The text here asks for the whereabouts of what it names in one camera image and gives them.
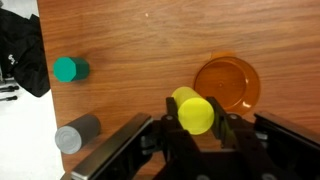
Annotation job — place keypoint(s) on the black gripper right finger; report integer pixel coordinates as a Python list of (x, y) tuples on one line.
[(243, 143)]

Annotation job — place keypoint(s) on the gray cylinder block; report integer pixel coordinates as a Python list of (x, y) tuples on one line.
[(71, 138)]

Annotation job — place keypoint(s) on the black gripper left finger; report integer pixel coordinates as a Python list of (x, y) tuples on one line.
[(180, 153)]

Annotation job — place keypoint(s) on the orange translucent plastic pot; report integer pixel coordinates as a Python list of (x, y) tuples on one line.
[(230, 83)]

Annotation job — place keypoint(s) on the black rod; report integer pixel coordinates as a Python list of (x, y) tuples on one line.
[(8, 88), (8, 98)]

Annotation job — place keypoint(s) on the green octagonal block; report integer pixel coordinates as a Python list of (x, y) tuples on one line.
[(66, 69)]

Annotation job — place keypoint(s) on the black fabric bag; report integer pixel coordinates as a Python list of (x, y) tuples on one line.
[(23, 60)]

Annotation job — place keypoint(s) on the yellow cylinder block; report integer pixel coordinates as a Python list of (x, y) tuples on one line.
[(195, 113)]

